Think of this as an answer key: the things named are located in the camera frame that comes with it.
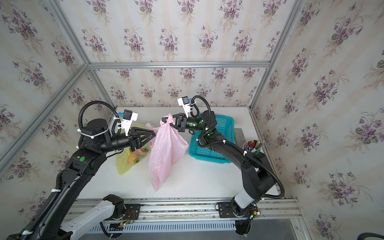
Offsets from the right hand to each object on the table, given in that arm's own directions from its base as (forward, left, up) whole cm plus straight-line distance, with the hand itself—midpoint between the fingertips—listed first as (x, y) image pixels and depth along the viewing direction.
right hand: (166, 122), depth 62 cm
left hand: (-5, +4, -1) cm, 7 cm away
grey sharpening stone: (+16, -42, -35) cm, 57 cm away
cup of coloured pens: (+5, -46, -27) cm, 54 cm away
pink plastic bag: (-7, -1, -6) cm, 9 cm away
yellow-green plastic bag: (-4, +25, -27) cm, 37 cm away
